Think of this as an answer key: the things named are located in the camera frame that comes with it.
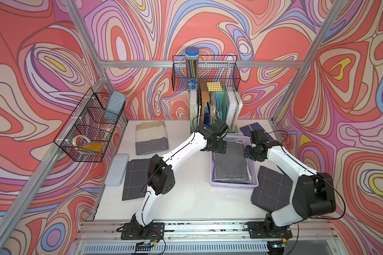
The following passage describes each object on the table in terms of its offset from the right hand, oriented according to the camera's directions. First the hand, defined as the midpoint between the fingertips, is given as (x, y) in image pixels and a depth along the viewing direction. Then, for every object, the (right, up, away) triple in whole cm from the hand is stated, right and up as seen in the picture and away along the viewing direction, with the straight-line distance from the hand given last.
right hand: (250, 157), depth 89 cm
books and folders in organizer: (-21, +30, +4) cm, 37 cm away
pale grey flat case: (-79, -7, +6) cm, 80 cm away
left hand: (-19, +5, -5) cm, 20 cm away
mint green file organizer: (-7, +26, +9) cm, 28 cm away
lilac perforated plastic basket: (+1, -14, -3) cm, 15 cm away
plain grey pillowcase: (-10, -7, +4) cm, 13 cm away
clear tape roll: (-83, +10, -23) cm, 87 cm away
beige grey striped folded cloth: (-62, +11, +19) cm, 66 cm away
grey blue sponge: (-73, +30, -8) cm, 79 cm away
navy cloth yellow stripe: (+7, +16, +25) cm, 31 cm away
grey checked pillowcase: (+11, -18, -4) cm, 21 cm away
